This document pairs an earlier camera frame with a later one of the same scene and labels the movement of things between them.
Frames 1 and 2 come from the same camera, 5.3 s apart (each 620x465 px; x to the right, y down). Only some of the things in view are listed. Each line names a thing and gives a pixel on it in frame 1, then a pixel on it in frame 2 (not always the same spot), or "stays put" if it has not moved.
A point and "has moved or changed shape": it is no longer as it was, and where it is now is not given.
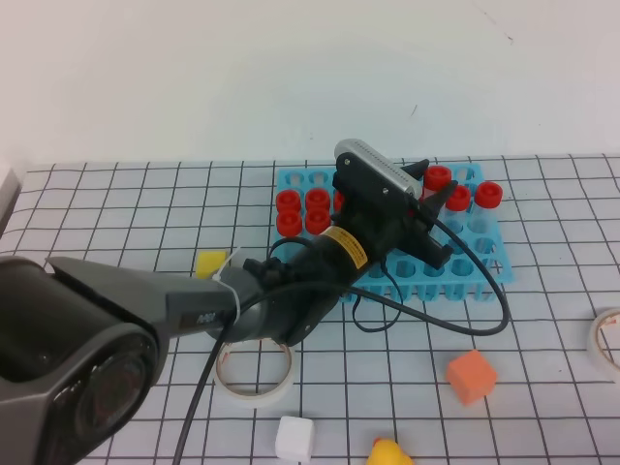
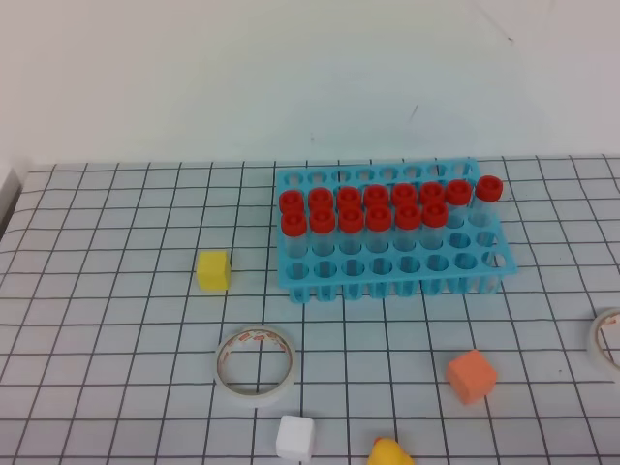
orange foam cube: (471, 377) stays put
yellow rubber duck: (387, 452) stays put
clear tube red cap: (435, 177) has moved or changed shape
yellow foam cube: (208, 262) stays put
